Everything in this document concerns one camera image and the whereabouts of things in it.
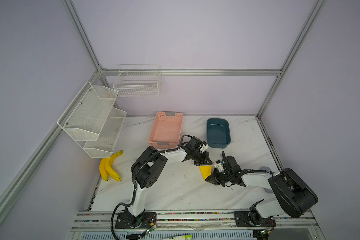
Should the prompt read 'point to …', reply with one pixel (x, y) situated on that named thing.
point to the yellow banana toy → (106, 167)
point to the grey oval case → (264, 168)
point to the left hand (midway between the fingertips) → (212, 163)
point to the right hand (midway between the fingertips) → (205, 180)
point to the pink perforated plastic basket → (166, 131)
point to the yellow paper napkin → (206, 170)
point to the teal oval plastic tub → (218, 134)
